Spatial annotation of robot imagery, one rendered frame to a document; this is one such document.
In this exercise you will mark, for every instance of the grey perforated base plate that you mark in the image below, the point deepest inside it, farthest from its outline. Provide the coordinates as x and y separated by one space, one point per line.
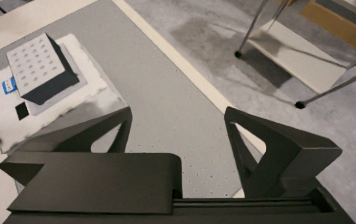
170 113

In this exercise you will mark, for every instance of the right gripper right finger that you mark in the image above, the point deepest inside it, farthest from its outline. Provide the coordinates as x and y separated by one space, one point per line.
290 152

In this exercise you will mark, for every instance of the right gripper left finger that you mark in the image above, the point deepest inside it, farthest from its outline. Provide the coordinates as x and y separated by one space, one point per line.
81 136

